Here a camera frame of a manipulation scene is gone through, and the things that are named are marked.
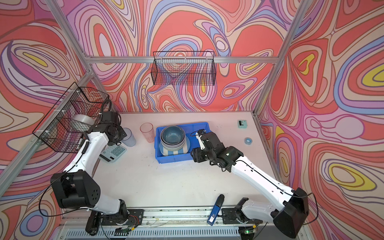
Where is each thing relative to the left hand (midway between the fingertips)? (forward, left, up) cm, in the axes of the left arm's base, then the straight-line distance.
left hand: (122, 135), depth 85 cm
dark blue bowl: (+5, -28, -7) cm, 30 cm away
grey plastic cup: (-4, -5, 0) cm, 7 cm away
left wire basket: (+4, +22, +12) cm, 26 cm away
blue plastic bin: (+14, -40, -13) cm, 44 cm away
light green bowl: (-5, -29, -7) cm, 31 cm away
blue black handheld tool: (-37, -52, -14) cm, 65 cm away
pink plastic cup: (+6, -13, -4) cm, 15 cm away
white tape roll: (-4, +11, +16) cm, 20 cm away
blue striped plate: (-3, -34, -13) cm, 36 cm away
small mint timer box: (+20, -78, -15) cm, 82 cm away
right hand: (-14, -43, +1) cm, 46 cm away
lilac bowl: (-5, -30, -4) cm, 30 cm away
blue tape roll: (+7, -79, -17) cm, 82 cm away
